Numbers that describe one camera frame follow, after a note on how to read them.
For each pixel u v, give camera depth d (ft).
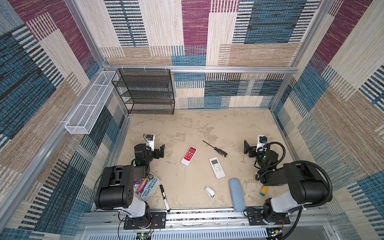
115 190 1.63
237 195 2.58
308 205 1.58
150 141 2.67
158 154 2.81
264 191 2.65
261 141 2.51
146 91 3.59
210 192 2.59
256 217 2.39
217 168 2.93
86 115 3.08
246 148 2.73
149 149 2.57
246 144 2.87
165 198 2.61
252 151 2.66
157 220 2.40
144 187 2.68
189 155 3.08
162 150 2.84
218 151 3.16
